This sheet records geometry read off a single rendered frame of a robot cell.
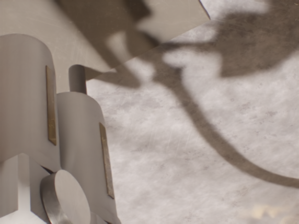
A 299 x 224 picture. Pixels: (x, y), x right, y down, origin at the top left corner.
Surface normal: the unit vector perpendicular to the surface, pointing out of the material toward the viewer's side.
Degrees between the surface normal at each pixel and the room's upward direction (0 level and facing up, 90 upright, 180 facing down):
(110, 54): 0
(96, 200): 90
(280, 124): 0
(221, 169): 0
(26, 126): 90
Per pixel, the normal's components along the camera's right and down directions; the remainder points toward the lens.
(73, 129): 0.19, -0.70
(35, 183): 0.87, -0.41
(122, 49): 0.14, 0.72
